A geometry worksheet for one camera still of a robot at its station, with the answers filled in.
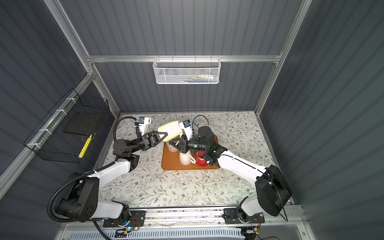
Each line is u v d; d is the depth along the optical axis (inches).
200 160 34.2
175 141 27.5
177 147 26.9
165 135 26.2
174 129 26.7
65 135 28.3
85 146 27.0
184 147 25.3
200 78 36.5
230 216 28.6
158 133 26.3
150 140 25.6
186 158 34.3
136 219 28.5
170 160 37.1
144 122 25.8
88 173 18.7
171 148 37.1
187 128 26.3
